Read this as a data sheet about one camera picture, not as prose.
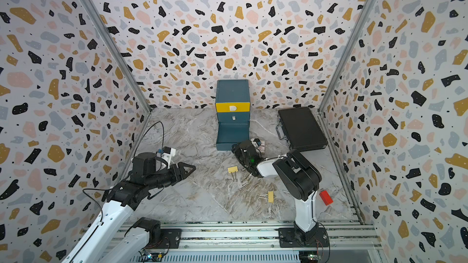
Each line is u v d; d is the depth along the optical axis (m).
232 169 0.94
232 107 0.97
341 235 0.76
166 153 0.69
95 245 0.43
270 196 0.86
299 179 0.51
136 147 1.04
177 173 0.65
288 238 0.73
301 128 1.03
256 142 0.90
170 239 0.74
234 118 1.03
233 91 1.02
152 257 0.70
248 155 0.76
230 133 1.04
